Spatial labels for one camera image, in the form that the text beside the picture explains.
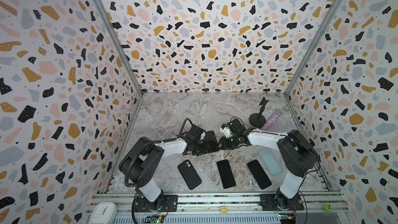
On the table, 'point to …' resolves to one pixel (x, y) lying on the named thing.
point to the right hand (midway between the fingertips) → (216, 145)
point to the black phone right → (258, 174)
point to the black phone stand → (257, 120)
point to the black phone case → (189, 174)
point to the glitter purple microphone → (272, 120)
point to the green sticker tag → (327, 207)
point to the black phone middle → (226, 173)
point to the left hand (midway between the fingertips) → (211, 149)
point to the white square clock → (104, 212)
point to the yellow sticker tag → (224, 210)
